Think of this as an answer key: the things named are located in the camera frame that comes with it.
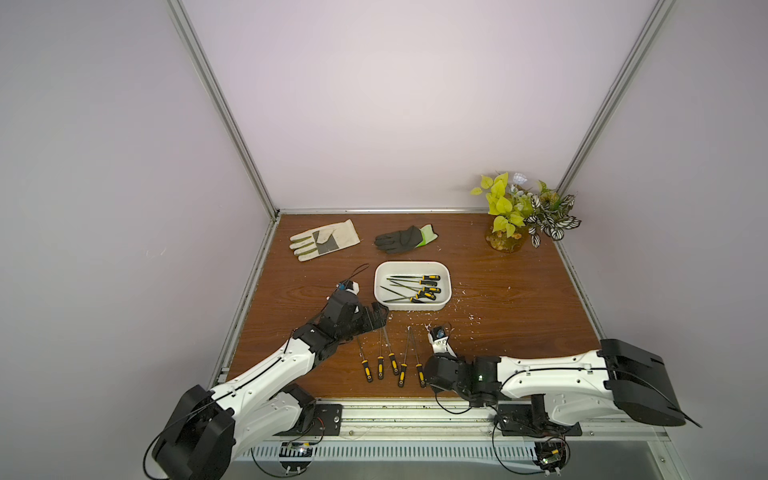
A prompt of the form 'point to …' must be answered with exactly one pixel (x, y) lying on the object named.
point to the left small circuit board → (295, 466)
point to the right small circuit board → (551, 455)
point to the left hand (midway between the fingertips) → (382, 313)
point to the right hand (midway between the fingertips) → (427, 366)
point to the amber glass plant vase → (500, 242)
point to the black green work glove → (404, 240)
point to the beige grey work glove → (324, 239)
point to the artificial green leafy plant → (512, 203)
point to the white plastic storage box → (385, 269)
